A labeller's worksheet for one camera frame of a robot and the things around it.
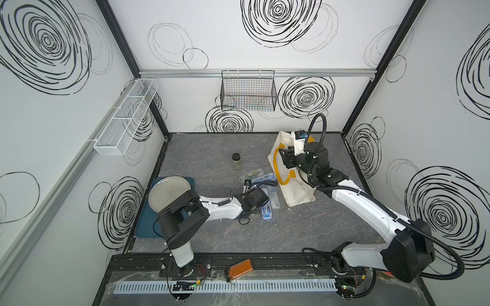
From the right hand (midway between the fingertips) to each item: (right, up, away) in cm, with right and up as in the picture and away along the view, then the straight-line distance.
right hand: (285, 148), depth 78 cm
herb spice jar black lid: (-21, -6, +19) cm, 29 cm away
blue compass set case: (-7, -29, +9) cm, 31 cm away
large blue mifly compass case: (-4, -15, +21) cm, 26 cm away
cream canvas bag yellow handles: (+7, -20, +13) cm, 25 cm away
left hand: (-13, -27, +13) cm, 33 cm away
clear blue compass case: (-3, -23, +14) cm, 27 cm away
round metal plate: (-56, -20, +15) cm, 62 cm away
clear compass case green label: (-13, -14, +21) cm, 29 cm away
